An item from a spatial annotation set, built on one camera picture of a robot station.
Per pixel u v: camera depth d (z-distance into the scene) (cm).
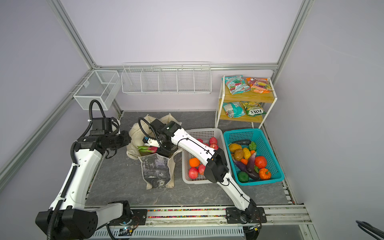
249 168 81
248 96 85
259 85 83
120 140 68
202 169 84
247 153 91
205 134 99
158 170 73
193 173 83
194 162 87
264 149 91
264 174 83
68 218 37
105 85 102
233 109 96
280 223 73
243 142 97
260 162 86
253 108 96
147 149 80
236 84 84
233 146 94
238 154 87
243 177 82
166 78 99
